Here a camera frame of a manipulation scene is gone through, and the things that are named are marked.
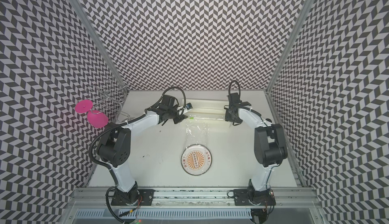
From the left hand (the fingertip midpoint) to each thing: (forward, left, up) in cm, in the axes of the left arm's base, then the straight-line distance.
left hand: (184, 113), depth 94 cm
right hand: (-3, -30, -3) cm, 30 cm away
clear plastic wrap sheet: (-10, -8, -6) cm, 14 cm away
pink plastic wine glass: (-11, +45, +11) cm, 48 cm away
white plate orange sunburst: (-26, -8, -9) cm, 28 cm away
